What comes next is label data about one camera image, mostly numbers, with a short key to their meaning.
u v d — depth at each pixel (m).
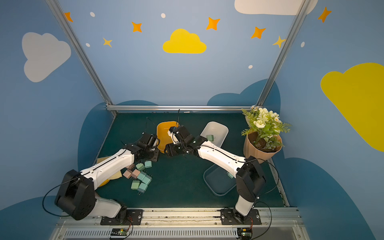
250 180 0.45
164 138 0.73
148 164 0.89
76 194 0.42
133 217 0.75
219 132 1.08
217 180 0.85
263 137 0.84
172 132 0.74
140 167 0.90
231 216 0.75
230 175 0.86
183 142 0.63
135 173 0.88
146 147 0.68
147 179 0.86
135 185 0.84
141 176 0.86
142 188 0.82
